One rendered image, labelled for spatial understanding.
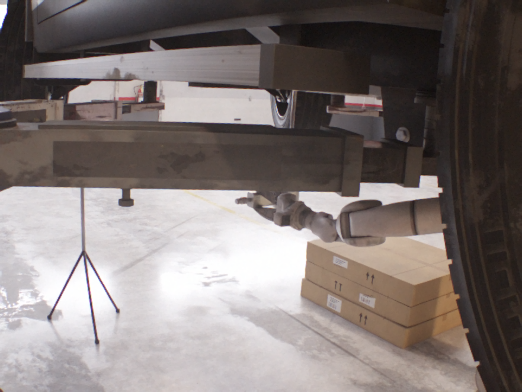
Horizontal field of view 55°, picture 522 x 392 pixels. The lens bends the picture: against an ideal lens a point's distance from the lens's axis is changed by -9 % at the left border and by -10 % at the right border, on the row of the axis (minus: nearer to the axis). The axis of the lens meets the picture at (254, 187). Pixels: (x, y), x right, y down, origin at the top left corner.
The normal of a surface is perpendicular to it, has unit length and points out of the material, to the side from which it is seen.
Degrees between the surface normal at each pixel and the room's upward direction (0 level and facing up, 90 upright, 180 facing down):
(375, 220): 87
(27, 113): 90
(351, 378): 0
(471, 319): 105
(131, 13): 96
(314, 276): 90
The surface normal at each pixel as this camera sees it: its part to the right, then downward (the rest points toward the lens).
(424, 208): -0.43, -0.49
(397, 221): -0.59, 0.11
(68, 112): 0.95, 0.11
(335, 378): 0.05, -0.98
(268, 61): -0.83, 0.07
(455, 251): -0.99, 0.15
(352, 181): 0.18, 0.20
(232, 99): 0.55, 0.19
